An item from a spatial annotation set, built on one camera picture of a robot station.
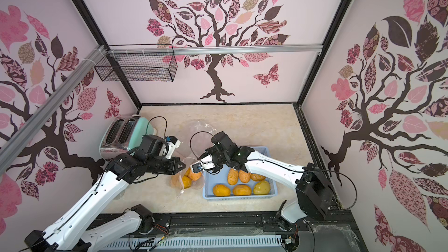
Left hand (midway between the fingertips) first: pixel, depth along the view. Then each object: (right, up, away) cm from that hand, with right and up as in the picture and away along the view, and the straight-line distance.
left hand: (183, 170), depth 71 cm
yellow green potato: (+35, -11, +9) cm, 37 cm away
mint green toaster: (-33, +14, +12) cm, 37 cm away
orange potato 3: (+21, -7, +12) cm, 25 cm away
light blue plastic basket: (+13, -10, +9) cm, 19 cm away
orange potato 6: (+25, -11, +8) cm, 29 cm away
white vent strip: (+20, -30, -1) cm, 35 cm away
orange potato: (+1, -7, +5) cm, 8 cm away
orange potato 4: (+33, -7, +11) cm, 35 cm away
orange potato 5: (+27, -6, +12) cm, 30 cm away
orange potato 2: (+3, -5, +9) cm, 10 cm away
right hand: (+6, +5, +5) cm, 9 cm away
